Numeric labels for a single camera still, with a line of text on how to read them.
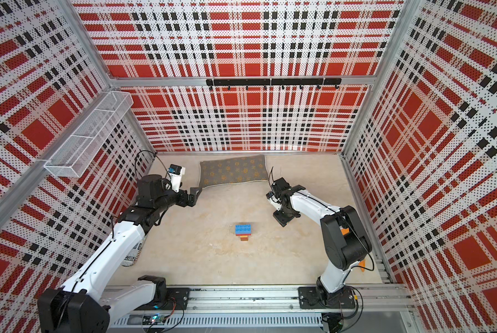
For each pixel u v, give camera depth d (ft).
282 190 2.40
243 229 2.69
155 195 2.00
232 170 3.48
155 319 2.29
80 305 1.22
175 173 2.23
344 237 1.55
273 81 2.89
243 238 2.90
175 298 2.41
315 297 2.41
